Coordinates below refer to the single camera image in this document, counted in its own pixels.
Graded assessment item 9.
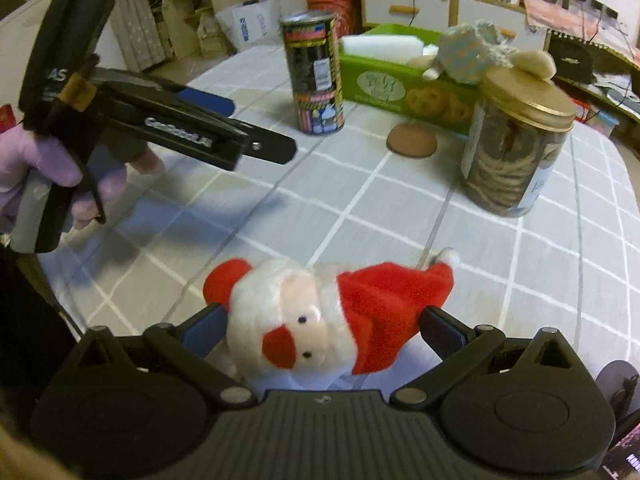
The black bag on shelf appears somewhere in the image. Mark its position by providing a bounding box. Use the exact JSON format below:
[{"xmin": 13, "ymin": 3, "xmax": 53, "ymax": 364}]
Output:
[{"xmin": 548, "ymin": 36, "xmax": 593, "ymax": 84}]

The gold lid glass jar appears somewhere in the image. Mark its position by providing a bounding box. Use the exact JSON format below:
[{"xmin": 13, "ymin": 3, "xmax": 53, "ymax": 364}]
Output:
[{"xmin": 461, "ymin": 66, "xmax": 575, "ymax": 217}]

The red santa plush toy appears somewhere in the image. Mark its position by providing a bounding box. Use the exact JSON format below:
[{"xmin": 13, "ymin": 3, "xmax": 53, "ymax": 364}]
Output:
[{"xmin": 203, "ymin": 248, "xmax": 460, "ymax": 392}]

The grey checkered table cloth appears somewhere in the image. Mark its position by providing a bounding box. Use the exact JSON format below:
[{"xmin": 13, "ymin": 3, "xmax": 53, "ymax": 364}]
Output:
[{"xmin": 40, "ymin": 47, "xmax": 639, "ymax": 372}]

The pink checkered cloth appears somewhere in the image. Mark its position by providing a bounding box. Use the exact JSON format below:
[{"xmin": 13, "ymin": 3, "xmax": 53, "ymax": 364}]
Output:
[{"xmin": 521, "ymin": 0, "xmax": 639, "ymax": 68}]

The black smartphone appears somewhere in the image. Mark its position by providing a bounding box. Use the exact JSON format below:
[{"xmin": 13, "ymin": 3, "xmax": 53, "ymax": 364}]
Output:
[{"xmin": 596, "ymin": 360, "xmax": 640, "ymax": 480}]

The purple gloved left hand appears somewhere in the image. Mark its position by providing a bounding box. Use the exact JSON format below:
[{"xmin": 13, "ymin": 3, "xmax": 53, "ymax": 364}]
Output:
[{"xmin": 0, "ymin": 123, "xmax": 166, "ymax": 235}]

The green cookie tin tray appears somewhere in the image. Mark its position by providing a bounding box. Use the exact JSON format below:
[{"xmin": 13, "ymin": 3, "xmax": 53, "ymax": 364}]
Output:
[{"xmin": 340, "ymin": 52, "xmax": 478, "ymax": 134}]

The red printed snack bucket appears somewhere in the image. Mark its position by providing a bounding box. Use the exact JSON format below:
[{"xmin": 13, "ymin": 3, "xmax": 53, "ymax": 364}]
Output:
[{"xmin": 306, "ymin": 0, "xmax": 361, "ymax": 37}]

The black printed drink can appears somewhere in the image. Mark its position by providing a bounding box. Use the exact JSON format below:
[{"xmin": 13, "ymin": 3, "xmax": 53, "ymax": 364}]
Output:
[{"xmin": 280, "ymin": 10, "xmax": 344, "ymax": 136}]

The wooden cabinet with drawers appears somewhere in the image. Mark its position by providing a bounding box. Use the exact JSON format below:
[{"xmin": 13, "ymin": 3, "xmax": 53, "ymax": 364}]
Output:
[{"xmin": 361, "ymin": 0, "xmax": 549, "ymax": 50}]

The white cardboard box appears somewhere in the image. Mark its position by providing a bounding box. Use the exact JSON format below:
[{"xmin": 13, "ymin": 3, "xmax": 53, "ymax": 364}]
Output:
[{"xmin": 216, "ymin": 0, "xmax": 281, "ymax": 52}]

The brown round plush cookie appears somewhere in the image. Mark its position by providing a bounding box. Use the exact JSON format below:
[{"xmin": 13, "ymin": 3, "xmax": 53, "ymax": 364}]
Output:
[{"xmin": 386, "ymin": 124, "xmax": 437, "ymax": 158}]

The white foam sponge block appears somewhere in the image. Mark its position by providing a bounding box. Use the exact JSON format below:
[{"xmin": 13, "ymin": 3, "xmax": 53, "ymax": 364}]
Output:
[{"xmin": 338, "ymin": 35, "xmax": 438, "ymax": 64}]

